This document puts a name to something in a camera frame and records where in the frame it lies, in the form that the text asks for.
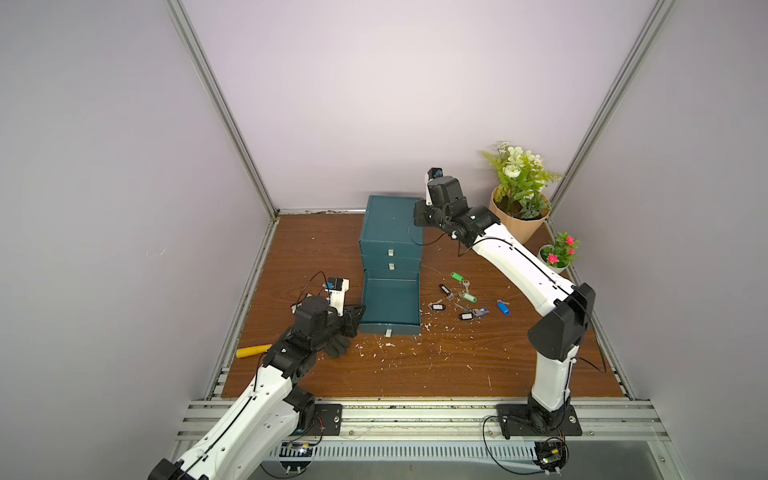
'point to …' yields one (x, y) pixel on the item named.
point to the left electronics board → (296, 456)
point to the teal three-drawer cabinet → (391, 248)
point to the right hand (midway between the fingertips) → (422, 197)
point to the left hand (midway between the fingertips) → (368, 308)
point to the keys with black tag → (447, 291)
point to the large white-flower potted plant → (519, 199)
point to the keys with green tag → (465, 282)
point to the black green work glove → (337, 345)
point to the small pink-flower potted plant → (558, 255)
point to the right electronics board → (552, 454)
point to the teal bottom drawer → (391, 302)
